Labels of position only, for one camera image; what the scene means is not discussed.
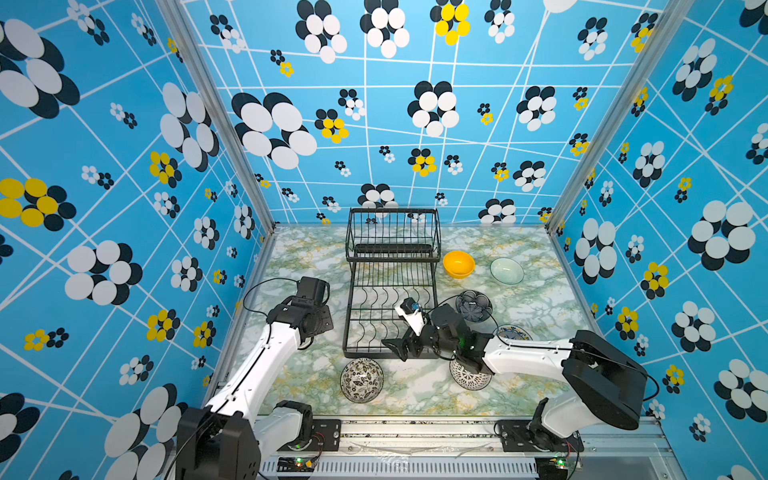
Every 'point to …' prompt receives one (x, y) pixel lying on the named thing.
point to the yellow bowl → (458, 264)
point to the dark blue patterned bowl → (474, 306)
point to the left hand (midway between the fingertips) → (323, 318)
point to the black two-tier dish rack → (392, 255)
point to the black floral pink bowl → (362, 380)
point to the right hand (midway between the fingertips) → (396, 326)
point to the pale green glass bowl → (507, 270)
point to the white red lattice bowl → (467, 379)
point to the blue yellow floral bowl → (512, 332)
